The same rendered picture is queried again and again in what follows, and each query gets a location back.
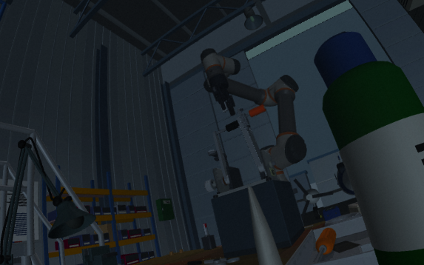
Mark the dark green desk lamp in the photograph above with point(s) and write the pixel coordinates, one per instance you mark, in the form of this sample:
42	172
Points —
68	219

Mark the green wall box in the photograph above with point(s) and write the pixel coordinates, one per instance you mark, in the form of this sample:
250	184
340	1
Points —
164	209

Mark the grey metal stair railing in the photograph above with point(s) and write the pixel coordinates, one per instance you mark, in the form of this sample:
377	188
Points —
31	176

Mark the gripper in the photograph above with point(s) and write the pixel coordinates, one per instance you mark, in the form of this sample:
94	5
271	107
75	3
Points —
217	85

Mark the blue roof truss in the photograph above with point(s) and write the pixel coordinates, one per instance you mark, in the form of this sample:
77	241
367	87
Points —
197	31

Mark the green white spray can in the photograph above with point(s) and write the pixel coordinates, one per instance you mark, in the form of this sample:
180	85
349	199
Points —
384	165

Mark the blue round wheel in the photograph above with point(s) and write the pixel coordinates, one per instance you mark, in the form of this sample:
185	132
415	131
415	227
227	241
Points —
344	178

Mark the black square pad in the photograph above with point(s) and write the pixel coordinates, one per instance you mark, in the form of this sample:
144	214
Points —
346	246

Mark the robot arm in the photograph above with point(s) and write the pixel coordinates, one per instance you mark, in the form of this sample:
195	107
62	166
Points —
286	110

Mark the grey round knob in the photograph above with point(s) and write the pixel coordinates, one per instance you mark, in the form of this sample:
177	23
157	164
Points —
213	153

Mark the black knob lever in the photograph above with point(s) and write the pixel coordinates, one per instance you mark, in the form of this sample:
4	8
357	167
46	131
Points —
232	126

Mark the yellow blue shelf unit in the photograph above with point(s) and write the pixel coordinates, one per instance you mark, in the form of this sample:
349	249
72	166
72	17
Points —
123	217

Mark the grey throttle quadrant body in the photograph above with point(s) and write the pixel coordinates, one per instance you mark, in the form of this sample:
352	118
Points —
233	178

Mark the white friction knob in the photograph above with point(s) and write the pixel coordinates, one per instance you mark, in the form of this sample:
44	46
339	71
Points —
208	185

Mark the grey flat sheet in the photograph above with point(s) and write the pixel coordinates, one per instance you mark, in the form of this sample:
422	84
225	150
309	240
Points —
351	230

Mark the grey pointed cone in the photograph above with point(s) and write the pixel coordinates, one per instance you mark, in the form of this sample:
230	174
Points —
263	231

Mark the orange knob lever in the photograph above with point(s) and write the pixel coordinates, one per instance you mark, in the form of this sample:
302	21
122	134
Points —
257	110

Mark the hanging ceiling lamp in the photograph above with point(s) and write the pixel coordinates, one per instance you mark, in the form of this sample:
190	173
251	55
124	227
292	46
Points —
252	20

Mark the blue box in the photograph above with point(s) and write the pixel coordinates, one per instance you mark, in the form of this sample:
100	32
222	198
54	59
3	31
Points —
331	213

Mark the black box with red button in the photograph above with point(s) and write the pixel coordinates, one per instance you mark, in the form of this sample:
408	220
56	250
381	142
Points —
208	241

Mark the dark blue bench block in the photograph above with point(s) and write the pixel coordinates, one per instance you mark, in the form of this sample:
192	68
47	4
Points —
259	217

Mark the dark green crate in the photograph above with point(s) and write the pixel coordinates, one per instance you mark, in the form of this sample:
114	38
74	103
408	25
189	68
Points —
97	256

